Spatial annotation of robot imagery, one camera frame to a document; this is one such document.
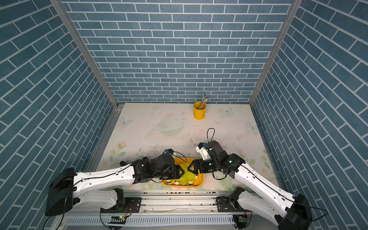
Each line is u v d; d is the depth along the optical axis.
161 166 0.57
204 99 1.02
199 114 1.11
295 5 0.70
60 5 0.70
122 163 0.83
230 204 0.66
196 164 0.65
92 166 0.90
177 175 0.68
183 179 0.75
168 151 0.72
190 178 0.77
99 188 0.47
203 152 0.70
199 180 0.81
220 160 0.58
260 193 0.46
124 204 0.66
